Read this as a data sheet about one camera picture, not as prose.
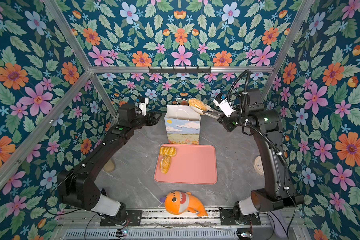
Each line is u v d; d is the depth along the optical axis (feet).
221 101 1.77
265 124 1.30
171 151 3.06
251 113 1.47
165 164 2.89
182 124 2.75
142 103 2.30
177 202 2.31
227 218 2.41
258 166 2.91
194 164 3.04
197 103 2.39
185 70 2.96
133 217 2.41
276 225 2.25
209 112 2.28
